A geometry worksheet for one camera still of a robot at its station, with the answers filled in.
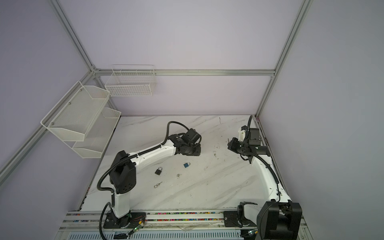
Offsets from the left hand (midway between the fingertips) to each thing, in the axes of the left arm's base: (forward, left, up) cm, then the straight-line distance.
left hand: (198, 152), depth 86 cm
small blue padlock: (-3, +7, -11) cm, 14 cm away
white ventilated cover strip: (-39, +20, -13) cm, 45 cm away
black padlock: (-7, +24, -12) cm, 28 cm away
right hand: (+2, -16, +8) cm, 18 cm away
